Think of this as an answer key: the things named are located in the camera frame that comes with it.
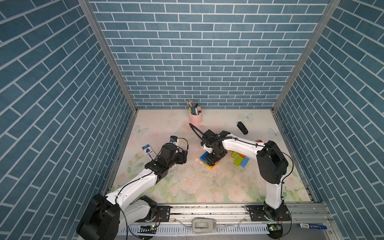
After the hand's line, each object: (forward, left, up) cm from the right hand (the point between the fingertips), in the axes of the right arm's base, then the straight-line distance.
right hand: (213, 161), depth 90 cm
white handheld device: (-32, +3, -1) cm, 33 cm away
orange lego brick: (-3, +1, -2) cm, 3 cm away
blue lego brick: (+2, +6, +1) cm, 7 cm away
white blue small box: (+4, +41, -1) cm, 42 cm away
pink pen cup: (+30, +13, +4) cm, 33 cm away
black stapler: (+29, -20, 0) cm, 36 cm away
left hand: (0, +16, +8) cm, 18 cm away
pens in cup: (+33, +16, +12) cm, 38 cm away
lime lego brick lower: (+2, -16, -1) cm, 16 cm away
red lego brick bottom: (+17, -31, 0) cm, 36 cm away
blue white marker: (-28, -43, -1) cm, 52 cm away
